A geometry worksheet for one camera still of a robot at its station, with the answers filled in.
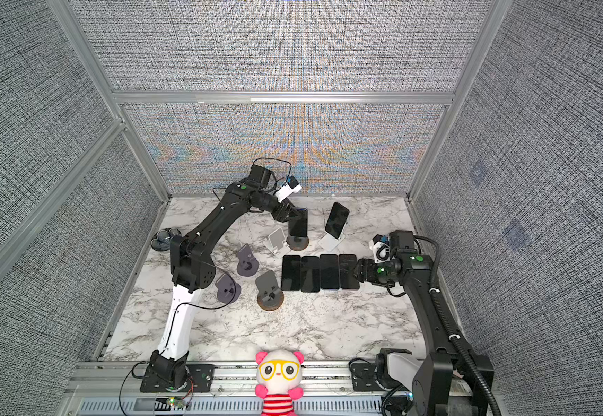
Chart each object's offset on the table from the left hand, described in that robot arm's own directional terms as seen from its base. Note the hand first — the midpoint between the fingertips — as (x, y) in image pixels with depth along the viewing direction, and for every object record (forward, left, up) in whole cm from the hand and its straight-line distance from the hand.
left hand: (297, 211), depth 92 cm
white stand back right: (-3, -13, -16) cm, 21 cm away
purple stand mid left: (-13, +18, -14) cm, 26 cm away
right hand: (-23, -20, -4) cm, 31 cm away
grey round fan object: (+1, +53, -14) cm, 55 cm away
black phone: (-2, 0, -6) cm, 6 cm away
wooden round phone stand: (-26, +10, -12) cm, 30 cm away
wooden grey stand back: (-2, 0, -16) cm, 16 cm away
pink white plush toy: (-49, +7, -9) cm, 50 cm away
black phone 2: (+2, -15, -8) cm, 18 cm away
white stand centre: (-6, +8, -10) cm, 14 cm away
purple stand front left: (-23, +24, -11) cm, 35 cm away
